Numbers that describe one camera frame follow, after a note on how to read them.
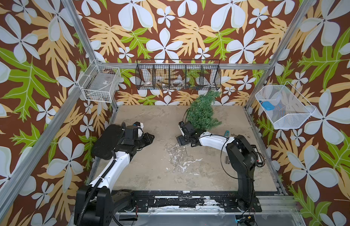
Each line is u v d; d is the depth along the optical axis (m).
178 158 0.91
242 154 0.51
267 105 0.85
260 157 0.90
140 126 0.78
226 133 1.05
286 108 0.82
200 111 0.75
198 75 0.98
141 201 0.75
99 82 0.86
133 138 0.65
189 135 0.75
